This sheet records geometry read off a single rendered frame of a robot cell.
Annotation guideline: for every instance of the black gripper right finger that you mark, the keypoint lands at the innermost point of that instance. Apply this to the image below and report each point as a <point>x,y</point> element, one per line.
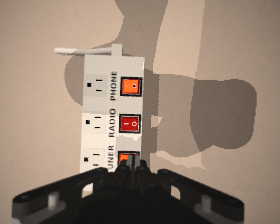
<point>212,204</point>

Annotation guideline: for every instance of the white power strip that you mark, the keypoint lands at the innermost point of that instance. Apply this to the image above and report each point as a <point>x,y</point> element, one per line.
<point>112,106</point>

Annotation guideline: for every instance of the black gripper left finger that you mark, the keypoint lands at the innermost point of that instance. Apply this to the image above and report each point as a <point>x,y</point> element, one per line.
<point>36,205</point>

